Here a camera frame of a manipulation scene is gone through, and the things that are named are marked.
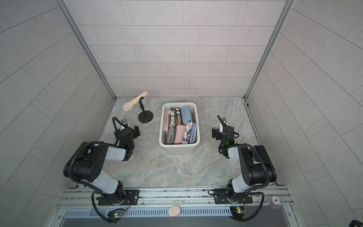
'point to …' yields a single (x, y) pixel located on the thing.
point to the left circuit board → (118, 214)
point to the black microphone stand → (145, 116)
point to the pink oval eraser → (174, 211)
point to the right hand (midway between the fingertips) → (221, 125)
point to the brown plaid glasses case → (178, 116)
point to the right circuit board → (238, 211)
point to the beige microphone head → (128, 106)
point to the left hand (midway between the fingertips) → (130, 124)
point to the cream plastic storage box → (183, 149)
